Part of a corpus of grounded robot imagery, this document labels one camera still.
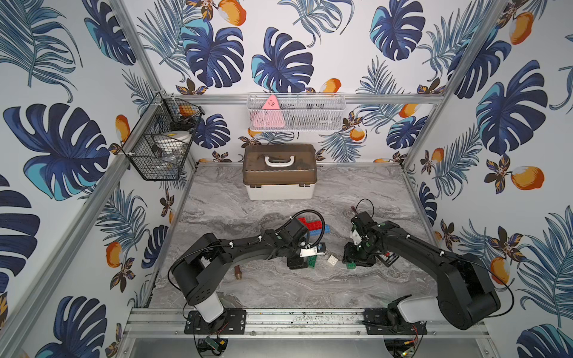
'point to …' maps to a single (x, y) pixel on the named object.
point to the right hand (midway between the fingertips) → (349, 260)
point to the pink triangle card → (271, 115)
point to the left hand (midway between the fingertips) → (306, 251)
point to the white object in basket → (174, 142)
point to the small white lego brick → (333, 260)
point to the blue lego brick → (316, 233)
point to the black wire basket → (165, 114)
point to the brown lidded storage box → (280, 171)
